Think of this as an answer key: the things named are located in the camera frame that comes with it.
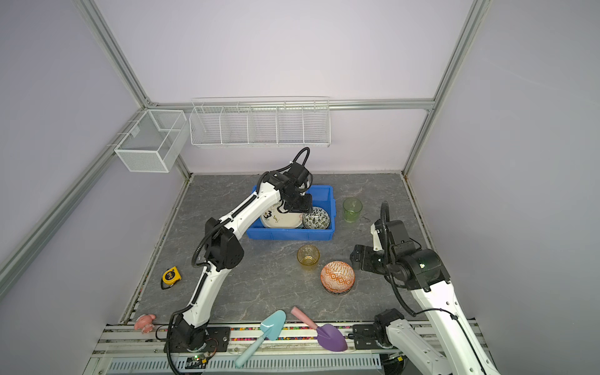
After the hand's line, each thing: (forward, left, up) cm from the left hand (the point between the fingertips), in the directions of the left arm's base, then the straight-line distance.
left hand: (310, 212), depth 89 cm
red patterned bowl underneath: (-22, -8, -9) cm, 25 cm away
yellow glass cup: (-13, +2, -11) cm, 17 cm away
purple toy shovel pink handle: (-40, -3, -13) cm, 42 cm away
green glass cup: (+7, -19, -10) cm, 22 cm away
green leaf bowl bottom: (-29, -7, -5) cm, 30 cm away
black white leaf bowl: (+3, -3, -10) cm, 11 cm away
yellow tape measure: (-18, +53, -11) cm, 57 cm away
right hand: (-23, -15, +7) cm, 28 cm away
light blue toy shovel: (-36, +16, -14) cm, 42 cm away
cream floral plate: (+5, +16, -9) cm, 19 cm away
